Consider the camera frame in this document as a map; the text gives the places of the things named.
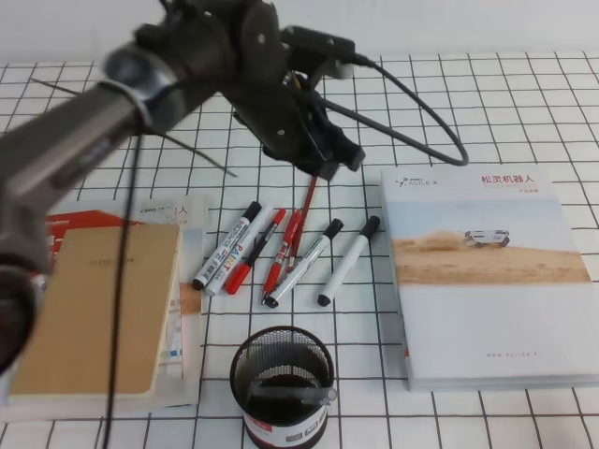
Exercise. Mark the red marker pen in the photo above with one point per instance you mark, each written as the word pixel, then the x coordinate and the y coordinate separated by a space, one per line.
pixel 239 275

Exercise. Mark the white brochure under books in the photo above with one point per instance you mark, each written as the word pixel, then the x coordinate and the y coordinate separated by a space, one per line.
pixel 177 379

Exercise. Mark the white paint marker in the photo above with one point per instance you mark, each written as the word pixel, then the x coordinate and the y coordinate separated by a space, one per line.
pixel 238 252

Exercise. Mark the AgileX brochure stack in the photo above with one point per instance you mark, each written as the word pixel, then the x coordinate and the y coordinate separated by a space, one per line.
pixel 493 291

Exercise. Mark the red Broadview book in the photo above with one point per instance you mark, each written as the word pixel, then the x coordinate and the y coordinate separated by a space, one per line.
pixel 58 224

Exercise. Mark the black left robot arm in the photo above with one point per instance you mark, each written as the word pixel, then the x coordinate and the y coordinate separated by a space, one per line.
pixel 168 70

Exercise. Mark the black mesh pen holder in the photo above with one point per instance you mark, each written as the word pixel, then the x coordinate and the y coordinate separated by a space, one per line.
pixel 281 356

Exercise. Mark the red gel pen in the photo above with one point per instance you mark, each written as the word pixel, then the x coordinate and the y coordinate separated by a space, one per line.
pixel 276 266

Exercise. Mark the black cap paint marker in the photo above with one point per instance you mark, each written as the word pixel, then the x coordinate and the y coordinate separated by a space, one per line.
pixel 218 257

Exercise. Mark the dark red pencil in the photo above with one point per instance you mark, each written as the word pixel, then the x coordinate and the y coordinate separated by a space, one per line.
pixel 306 207

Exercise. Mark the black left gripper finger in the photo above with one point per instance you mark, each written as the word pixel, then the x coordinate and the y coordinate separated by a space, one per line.
pixel 322 168
pixel 345 151

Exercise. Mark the white marker black caps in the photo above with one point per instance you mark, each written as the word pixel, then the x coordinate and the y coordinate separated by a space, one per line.
pixel 350 258

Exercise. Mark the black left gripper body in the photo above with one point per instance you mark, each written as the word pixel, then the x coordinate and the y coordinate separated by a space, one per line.
pixel 279 106

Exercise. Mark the tan classic note notebook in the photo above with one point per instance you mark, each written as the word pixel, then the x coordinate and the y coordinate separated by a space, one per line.
pixel 68 356

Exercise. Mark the grey translucent pen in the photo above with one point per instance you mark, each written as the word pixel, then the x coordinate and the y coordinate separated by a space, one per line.
pixel 305 395

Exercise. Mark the white black cap marker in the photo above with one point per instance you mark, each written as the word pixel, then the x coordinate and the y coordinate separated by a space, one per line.
pixel 290 281

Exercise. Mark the short red pen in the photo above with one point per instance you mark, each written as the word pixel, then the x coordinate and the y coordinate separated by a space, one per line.
pixel 293 250

